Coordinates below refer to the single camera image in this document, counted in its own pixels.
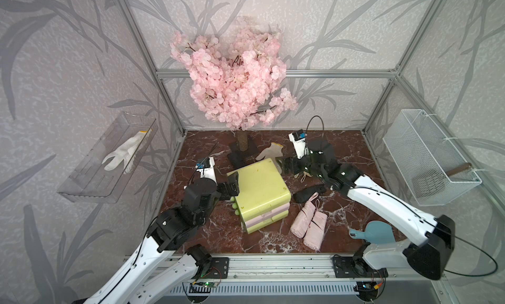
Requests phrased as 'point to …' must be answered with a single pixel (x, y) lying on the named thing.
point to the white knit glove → (275, 151)
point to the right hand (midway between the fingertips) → (283, 154)
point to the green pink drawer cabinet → (264, 196)
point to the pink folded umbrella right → (314, 235)
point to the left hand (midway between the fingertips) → (228, 176)
